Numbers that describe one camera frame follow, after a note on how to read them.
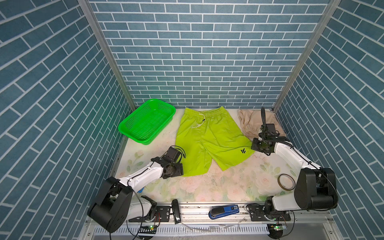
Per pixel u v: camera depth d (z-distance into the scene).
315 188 0.43
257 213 0.74
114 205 0.41
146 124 1.12
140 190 0.80
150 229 0.72
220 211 0.71
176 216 0.71
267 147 0.65
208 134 1.04
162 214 0.74
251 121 1.06
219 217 0.72
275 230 0.72
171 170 0.67
